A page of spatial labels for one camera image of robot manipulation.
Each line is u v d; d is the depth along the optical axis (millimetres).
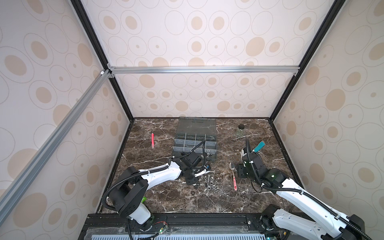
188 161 683
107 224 731
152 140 1058
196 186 853
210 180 873
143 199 802
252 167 573
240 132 1031
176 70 1841
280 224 603
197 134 1056
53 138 553
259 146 1029
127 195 432
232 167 918
